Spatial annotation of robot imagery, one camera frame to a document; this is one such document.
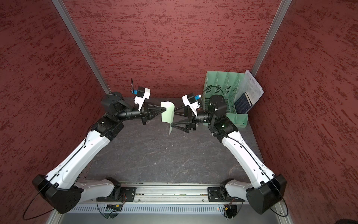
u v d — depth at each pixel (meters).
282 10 0.72
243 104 0.99
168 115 0.59
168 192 0.76
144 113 0.51
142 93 0.49
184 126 0.54
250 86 0.96
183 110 0.60
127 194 0.74
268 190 0.37
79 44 0.85
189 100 0.49
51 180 0.38
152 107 0.55
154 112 0.58
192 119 0.52
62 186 0.38
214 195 0.74
